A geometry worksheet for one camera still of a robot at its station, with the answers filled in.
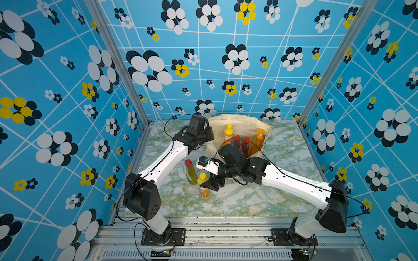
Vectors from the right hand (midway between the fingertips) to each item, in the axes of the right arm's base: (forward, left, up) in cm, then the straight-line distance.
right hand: (205, 174), depth 70 cm
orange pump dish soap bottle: (+21, -27, -6) cm, 35 cm away
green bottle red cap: (+4, +8, -10) cm, 14 cm away
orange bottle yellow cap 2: (-2, +1, -16) cm, 16 cm away
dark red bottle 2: (+21, -21, -8) cm, 30 cm away
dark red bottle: (+22, -16, -7) cm, 28 cm away
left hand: (+24, -4, +2) cm, 24 cm away
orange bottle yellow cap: (+27, -12, -4) cm, 30 cm away
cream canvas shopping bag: (+30, -20, -2) cm, 36 cm away
